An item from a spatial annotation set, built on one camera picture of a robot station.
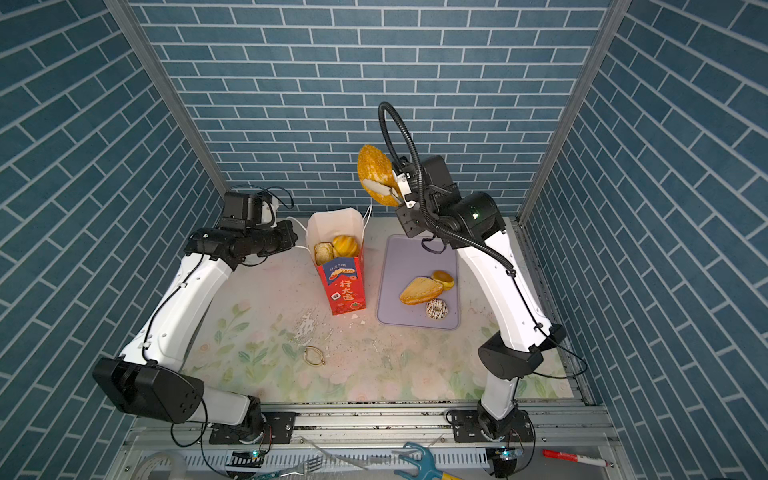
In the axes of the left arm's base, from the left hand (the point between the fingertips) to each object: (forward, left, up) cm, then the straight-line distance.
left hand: (300, 233), depth 77 cm
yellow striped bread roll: (+5, -10, -11) cm, 16 cm away
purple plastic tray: (+13, -29, -29) cm, 43 cm away
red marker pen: (-47, -67, -27) cm, 86 cm away
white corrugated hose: (-45, +26, -28) cm, 59 cm away
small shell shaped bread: (+4, -3, -12) cm, 13 cm away
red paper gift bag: (-6, -10, -13) cm, 18 cm away
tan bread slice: (-2, -33, -24) cm, 41 cm away
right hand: (-3, -27, +13) cm, 31 cm away
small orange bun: (+2, -42, -24) cm, 48 cm away
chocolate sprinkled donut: (-9, -38, -26) cm, 47 cm away
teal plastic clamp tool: (-49, -31, -27) cm, 64 cm away
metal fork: (-47, -5, -29) cm, 55 cm away
